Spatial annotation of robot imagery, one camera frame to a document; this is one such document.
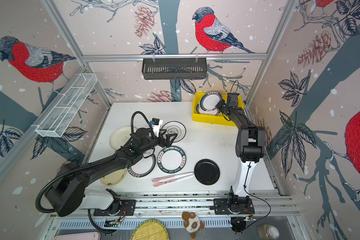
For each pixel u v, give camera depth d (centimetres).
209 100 109
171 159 90
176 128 106
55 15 74
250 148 56
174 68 106
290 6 72
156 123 71
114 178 81
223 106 88
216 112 113
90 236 65
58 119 72
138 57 188
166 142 73
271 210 67
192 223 67
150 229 67
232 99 80
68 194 41
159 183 81
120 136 101
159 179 82
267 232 60
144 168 85
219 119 108
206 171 85
